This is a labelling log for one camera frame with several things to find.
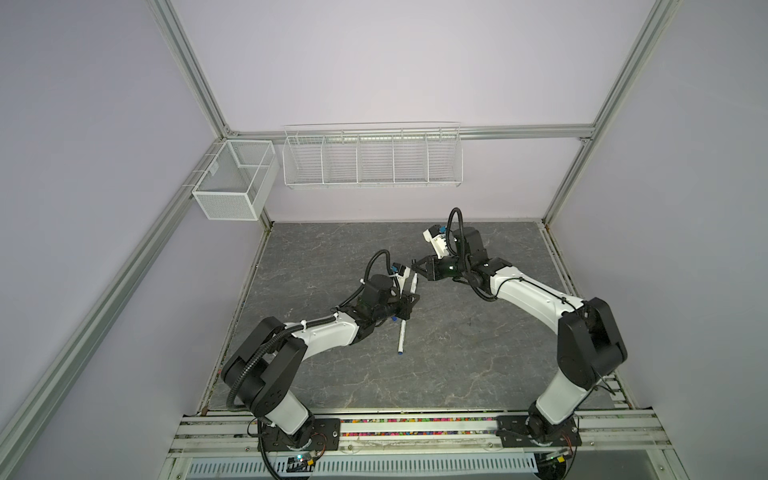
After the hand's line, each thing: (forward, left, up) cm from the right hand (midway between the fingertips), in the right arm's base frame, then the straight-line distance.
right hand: (414, 268), depth 86 cm
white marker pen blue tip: (-13, +4, -17) cm, 22 cm away
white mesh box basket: (+34, +61, +5) cm, 70 cm away
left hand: (-7, -1, -6) cm, 9 cm away
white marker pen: (-4, 0, -2) cm, 4 cm away
